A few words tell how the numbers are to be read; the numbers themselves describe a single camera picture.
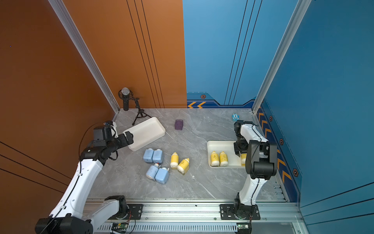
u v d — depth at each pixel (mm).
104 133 581
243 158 838
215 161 828
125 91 970
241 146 774
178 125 1054
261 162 504
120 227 719
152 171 793
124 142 705
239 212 666
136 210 740
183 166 821
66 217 382
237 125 721
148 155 870
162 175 795
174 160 846
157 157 850
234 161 908
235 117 1127
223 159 837
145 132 1048
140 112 1087
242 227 696
